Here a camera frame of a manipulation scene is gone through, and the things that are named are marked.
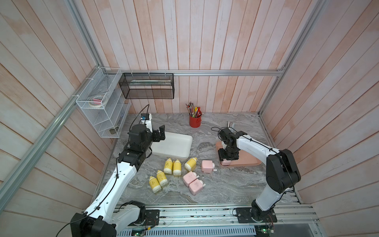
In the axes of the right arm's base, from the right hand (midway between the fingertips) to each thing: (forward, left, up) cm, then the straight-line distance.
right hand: (224, 157), depth 91 cm
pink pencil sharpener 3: (-14, +22, +3) cm, 26 cm away
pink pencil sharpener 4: (-19, +18, +3) cm, 26 cm away
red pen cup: (+28, +18, +2) cm, 33 cm away
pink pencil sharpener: (-7, +11, +2) cm, 13 cm away
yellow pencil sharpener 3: (-6, +21, +3) cm, 22 cm away
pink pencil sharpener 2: (-4, 0, +1) cm, 4 cm away
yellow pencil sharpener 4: (-16, +37, +5) cm, 40 cm away
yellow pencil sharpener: (-8, +34, +4) cm, 35 cm away
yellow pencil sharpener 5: (-19, +40, +5) cm, 45 cm away
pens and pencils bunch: (+32, +19, +8) cm, 38 cm away
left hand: (+5, +39, +24) cm, 46 cm away
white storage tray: (+10, +33, -1) cm, 34 cm away
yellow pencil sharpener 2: (-9, +29, +3) cm, 30 cm away
